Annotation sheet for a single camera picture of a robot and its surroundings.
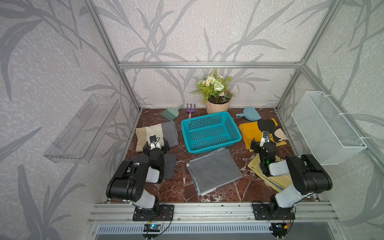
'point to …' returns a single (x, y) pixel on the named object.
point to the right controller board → (279, 227)
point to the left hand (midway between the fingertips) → (156, 139)
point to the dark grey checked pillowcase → (170, 161)
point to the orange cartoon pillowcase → (249, 131)
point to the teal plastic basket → (211, 132)
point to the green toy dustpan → (171, 114)
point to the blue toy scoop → (250, 113)
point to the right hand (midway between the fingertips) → (262, 138)
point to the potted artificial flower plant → (213, 90)
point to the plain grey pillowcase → (213, 170)
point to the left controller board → (152, 228)
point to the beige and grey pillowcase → (166, 130)
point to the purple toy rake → (190, 110)
